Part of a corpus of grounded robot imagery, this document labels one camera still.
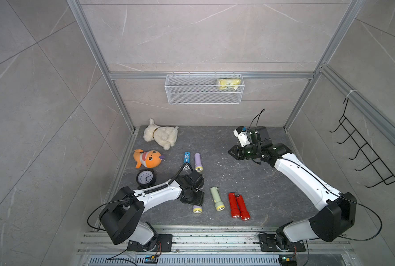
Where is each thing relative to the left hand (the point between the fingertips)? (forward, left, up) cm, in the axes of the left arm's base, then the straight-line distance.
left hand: (200, 199), depth 84 cm
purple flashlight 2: (-5, +2, +1) cm, 5 cm away
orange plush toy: (+22, +28, +6) cm, 36 cm away
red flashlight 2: (-8, -21, 0) cm, 23 cm away
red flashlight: (-6, -17, -1) cm, 18 cm away
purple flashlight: (+23, +1, 0) cm, 23 cm away
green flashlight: (-4, -9, +1) cm, 10 cm away
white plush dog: (+37, +21, +8) cm, 44 cm away
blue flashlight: (+25, +8, 0) cm, 26 cm away
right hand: (+16, -16, +20) cm, 30 cm away
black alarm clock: (+13, +31, 0) cm, 34 cm away
